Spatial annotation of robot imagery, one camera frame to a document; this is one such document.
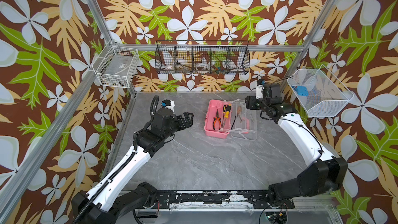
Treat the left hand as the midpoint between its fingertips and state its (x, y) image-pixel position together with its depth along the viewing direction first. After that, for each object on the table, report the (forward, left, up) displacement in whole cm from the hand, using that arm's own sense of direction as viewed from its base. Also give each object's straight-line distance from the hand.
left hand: (186, 115), depth 73 cm
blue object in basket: (+18, -65, -1) cm, 67 cm away
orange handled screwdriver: (+16, -32, -19) cm, 41 cm away
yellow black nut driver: (+20, -26, -19) cm, 38 cm away
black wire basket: (+43, -8, +4) cm, 44 cm away
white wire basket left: (+29, +41, +6) cm, 51 cm away
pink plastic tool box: (+12, -22, -20) cm, 32 cm away
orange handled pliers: (+16, -18, -27) cm, 36 cm away
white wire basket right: (+10, -71, +4) cm, 72 cm away
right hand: (+12, -34, -1) cm, 36 cm away
